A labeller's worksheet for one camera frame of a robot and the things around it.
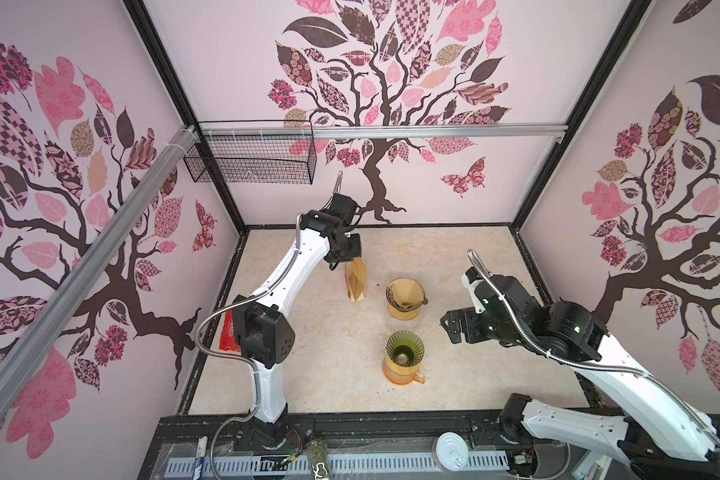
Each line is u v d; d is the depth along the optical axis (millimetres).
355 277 876
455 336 578
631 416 412
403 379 799
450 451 660
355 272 887
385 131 942
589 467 670
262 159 796
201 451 698
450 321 569
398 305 809
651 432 406
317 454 679
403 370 750
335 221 589
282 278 508
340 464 697
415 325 912
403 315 833
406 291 823
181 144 814
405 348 779
